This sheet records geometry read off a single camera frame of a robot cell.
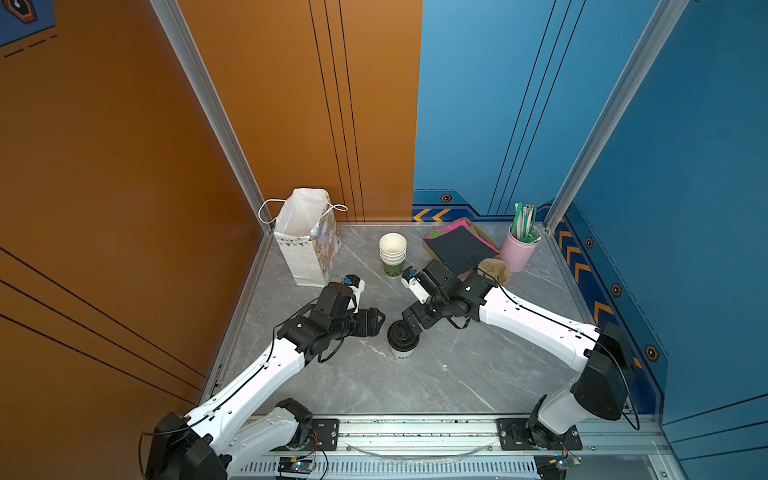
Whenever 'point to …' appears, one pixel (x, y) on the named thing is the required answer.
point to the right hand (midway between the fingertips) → (414, 312)
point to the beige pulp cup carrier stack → (494, 269)
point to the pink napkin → (455, 226)
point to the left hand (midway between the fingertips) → (375, 314)
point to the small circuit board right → (554, 466)
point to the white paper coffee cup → (402, 355)
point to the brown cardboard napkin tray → (434, 255)
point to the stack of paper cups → (393, 252)
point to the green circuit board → (295, 465)
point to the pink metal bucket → (516, 252)
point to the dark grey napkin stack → (459, 249)
